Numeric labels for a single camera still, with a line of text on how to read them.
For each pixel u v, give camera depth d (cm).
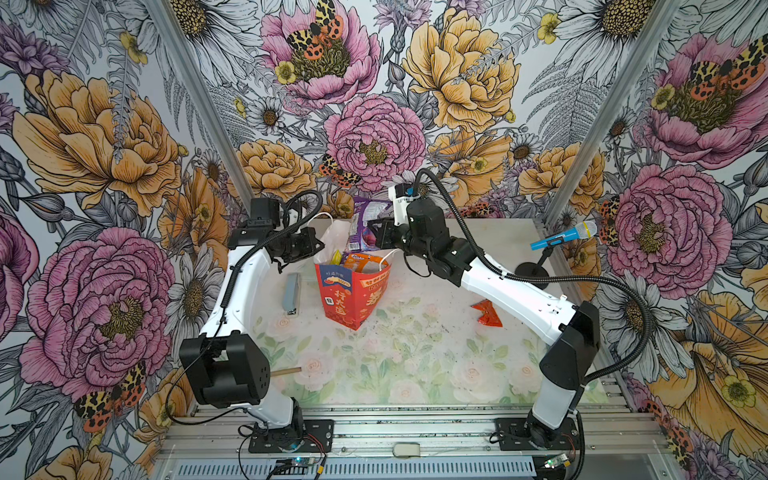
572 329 46
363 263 90
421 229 58
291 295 94
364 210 76
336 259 92
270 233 58
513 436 73
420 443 74
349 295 82
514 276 51
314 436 73
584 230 85
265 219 63
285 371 85
